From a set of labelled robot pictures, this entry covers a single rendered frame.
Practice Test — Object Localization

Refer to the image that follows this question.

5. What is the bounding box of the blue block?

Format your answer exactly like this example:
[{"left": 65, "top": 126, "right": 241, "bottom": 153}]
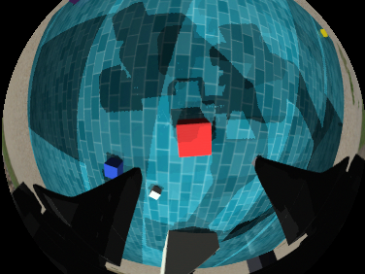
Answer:
[{"left": 104, "top": 157, "right": 124, "bottom": 179}]

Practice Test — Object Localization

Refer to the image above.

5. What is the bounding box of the red block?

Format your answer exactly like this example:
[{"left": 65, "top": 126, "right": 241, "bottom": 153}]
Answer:
[{"left": 176, "top": 118, "right": 213, "bottom": 156}]

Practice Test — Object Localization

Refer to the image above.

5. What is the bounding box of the small yellow cube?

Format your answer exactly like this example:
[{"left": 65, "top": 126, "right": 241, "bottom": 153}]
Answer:
[{"left": 321, "top": 28, "right": 327, "bottom": 37}]

